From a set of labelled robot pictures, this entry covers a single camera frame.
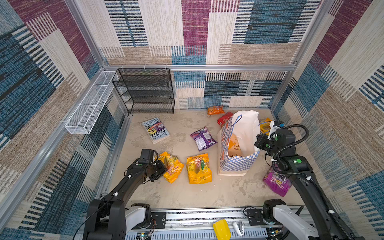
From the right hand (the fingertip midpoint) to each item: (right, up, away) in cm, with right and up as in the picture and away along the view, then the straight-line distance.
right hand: (256, 138), depth 76 cm
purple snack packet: (-25, -3, +23) cm, 35 cm away
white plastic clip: (-10, -41, -6) cm, 43 cm away
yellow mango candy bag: (-43, -17, +11) cm, 47 cm away
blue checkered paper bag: (+2, +6, +22) cm, 23 cm away
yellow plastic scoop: (-18, -43, -5) cm, 47 cm away
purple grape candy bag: (+12, -24, +4) cm, 27 cm away
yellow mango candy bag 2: (-28, -19, +9) cm, 35 cm away
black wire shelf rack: (-66, +32, +34) cm, 81 cm away
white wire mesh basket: (-82, +8, -6) cm, 83 cm away
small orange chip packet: (-15, +18, +39) cm, 45 cm away
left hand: (-47, -18, +10) cm, 51 cm away
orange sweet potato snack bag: (-6, -8, +18) cm, 21 cm away
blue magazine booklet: (-58, +3, +30) cm, 65 cm away
